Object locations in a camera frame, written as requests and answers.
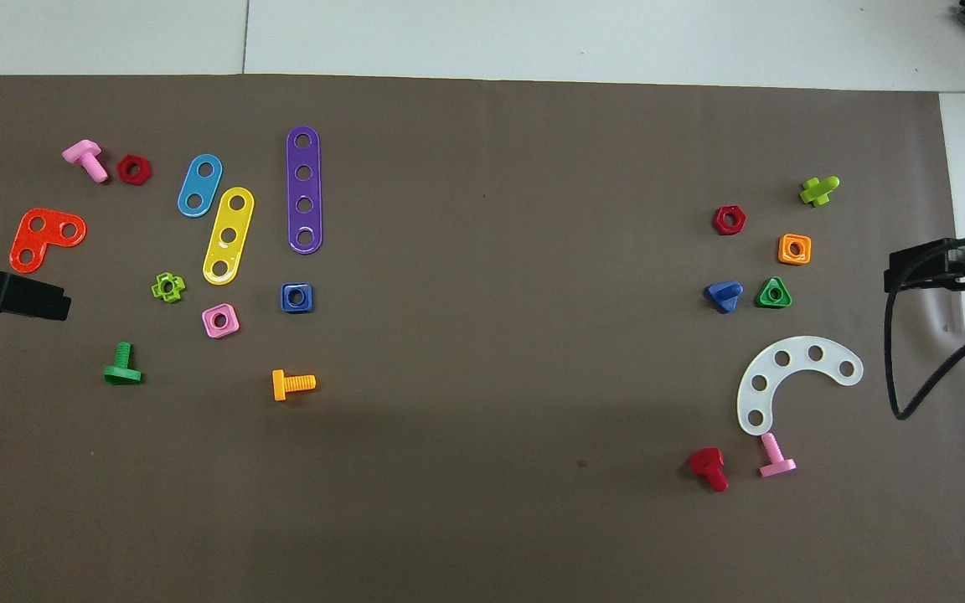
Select blue plastic bolt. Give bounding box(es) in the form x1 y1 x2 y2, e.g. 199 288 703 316
704 280 745 315

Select orange three-hole corner plate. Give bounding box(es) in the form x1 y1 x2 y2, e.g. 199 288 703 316
9 208 88 275

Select lime green plastic bolt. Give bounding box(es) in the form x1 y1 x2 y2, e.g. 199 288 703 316
799 175 841 208

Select pink plastic bolt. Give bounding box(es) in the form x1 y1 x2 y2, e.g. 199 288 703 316
759 432 797 478
62 139 110 184

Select green triangular plastic nut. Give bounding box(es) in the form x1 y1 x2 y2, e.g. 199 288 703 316
756 276 793 309

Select pink square plastic nut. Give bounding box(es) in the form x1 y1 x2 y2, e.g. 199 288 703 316
202 303 241 339

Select yellow three-hole strip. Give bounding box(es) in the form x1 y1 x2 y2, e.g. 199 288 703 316
202 187 255 286

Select blue two-hole strip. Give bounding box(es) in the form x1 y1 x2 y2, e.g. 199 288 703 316
177 154 224 219

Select white curved five-hole plate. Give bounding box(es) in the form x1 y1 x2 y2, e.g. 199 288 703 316
736 336 864 436

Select orange plastic bolt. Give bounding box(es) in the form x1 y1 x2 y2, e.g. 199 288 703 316
271 369 317 402

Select purple four-hole strip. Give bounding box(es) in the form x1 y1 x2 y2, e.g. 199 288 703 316
286 126 323 255

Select red plastic bolt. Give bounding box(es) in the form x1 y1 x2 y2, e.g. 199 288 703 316
688 447 730 493

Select brown paper table mat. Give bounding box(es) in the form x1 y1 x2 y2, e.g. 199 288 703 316
0 74 965 603

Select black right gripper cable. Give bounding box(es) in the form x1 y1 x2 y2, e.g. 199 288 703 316
883 239 965 421

